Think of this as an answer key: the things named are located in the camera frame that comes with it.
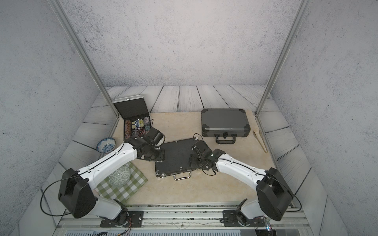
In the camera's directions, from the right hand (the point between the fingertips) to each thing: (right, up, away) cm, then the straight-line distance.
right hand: (193, 163), depth 83 cm
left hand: (-15, +3, -1) cm, 16 cm away
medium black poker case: (-10, -1, +4) cm, 11 cm away
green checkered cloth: (-32, -11, +2) cm, 34 cm away
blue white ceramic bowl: (-59, +8, +18) cm, 62 cm away
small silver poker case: (-42, +31, +22) cm, 56 cm away
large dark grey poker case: (+22, +22, +19) cm, 36 cm away
